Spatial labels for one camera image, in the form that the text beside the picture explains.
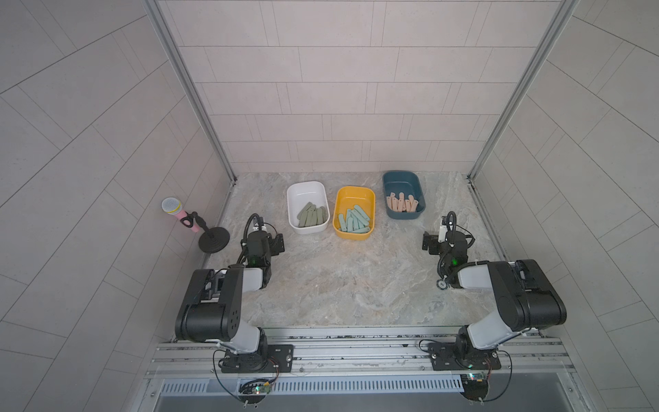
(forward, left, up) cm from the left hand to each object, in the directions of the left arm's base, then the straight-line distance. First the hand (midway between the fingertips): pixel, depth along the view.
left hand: (268, 231), depth 95 cm
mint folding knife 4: (+10, -35, -1) cm, 37 cm away
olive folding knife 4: (+7, -21, +1) cm, 22 cm away
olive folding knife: (+9, -11, -2) cm, 15 cm away
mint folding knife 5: (+6, -36, -1) cm, 36 cm away
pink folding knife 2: (+14, -49, 0) cm, 51 cm away
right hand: (+1, -64, +1) cm, 64 cm away
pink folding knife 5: (+14, -58, -1) cm, 59 cm away
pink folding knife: (+15, -47, 0) cm, 49 cm away
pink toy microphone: (-4, +24, +20) cm, 31 cm away
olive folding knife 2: (+8, -16, -1) cm, 18 cm away
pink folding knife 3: (+13, -52, -1) cm, 54 cm away
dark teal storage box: (+26, -57, 0) cm, 62 cm away
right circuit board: (-46, -63, -3) cm, 79 cm away
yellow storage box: (+16, -29, +1) cm, 34 cm away
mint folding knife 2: (+5, -32, -1) cm, 33 cm away
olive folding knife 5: (+8, -14, -1) cm, 16 cm away
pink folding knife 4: (+14, -55, -1) cm, 57 cm away
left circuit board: (-47, -5, -1) cm, 47 cm away
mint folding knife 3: (+5, -28, -1) cm, 28 cm away
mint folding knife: (+6, -30, -1) cm, 31 cm away
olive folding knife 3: (+7, -19, 0) cm, 20 cm away
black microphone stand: (-3, +21, -2) cm, 21 cm away
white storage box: (+20, -9, -2) cm, 22 cm away
